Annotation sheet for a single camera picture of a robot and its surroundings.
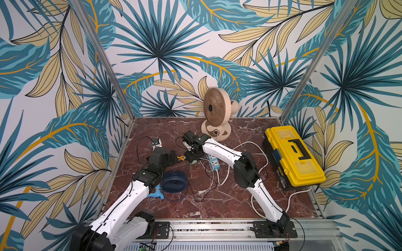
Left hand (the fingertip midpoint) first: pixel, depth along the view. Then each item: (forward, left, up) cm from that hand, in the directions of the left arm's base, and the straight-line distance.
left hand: (166, 155), depth 81 cm
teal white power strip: (+3, -26, -12) cm, 29 cm away
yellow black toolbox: (-3, -64, +2) cm, 64 cm away
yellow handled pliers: (+7, -6, -14) cm, 17 cm away
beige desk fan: (+25, -27, +11) cm, 38 cm away
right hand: (+7, -12, -13) cm, 20 cm away
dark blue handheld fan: (-13, -5, -7) cm, 16 cm away
